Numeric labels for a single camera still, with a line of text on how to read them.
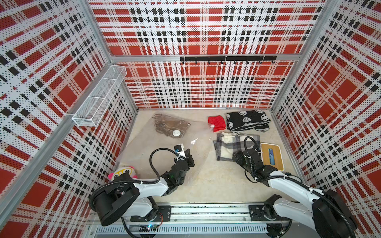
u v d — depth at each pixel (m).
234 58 0.88
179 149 0.71
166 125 1.05
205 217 0.73
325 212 0.40
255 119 1.07
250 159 0.65
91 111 0.90
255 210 0.74
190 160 0.75
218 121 1.08
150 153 0.70
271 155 0.91
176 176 0.63
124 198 0.43
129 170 0.82
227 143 0.96
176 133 1.00
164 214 0.73
